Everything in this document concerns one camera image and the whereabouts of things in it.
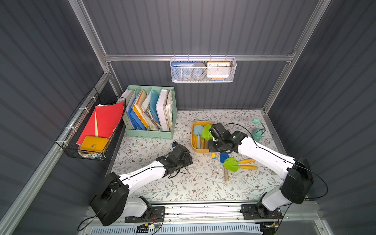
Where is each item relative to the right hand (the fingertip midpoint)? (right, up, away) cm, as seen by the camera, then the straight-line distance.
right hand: (212, 145), depth 82 cm
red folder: (-56, +14, -10) cm, 59 cm away
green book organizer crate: (-31, +5, +19) cm, 36 cm away
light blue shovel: (-7, +7, +22) cm, 25 cm away
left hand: (-14, -8, +3) cm, 17 cm away
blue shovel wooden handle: (+9, -9, +12) cm, 17 cm away
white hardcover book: (-30, +20, +6) cm, 37 cm away
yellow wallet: (-56, +3, -18) cm, 59 cm away
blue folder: (-48, +13, +12) cm, 52 cm away
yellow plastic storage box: (-10, +3, +21) cm, 23 cm away
